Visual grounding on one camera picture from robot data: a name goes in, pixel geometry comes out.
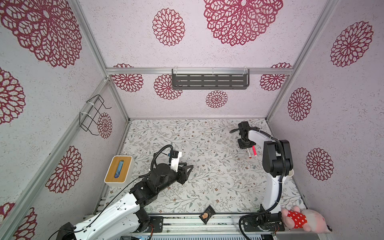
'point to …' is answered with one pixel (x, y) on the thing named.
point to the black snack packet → (207, 214)
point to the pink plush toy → (308, 219)
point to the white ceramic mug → (289, 176)
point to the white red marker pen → (249, 150)
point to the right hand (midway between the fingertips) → (248, 143)
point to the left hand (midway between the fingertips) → (189, 167)
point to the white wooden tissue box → (120, 170)
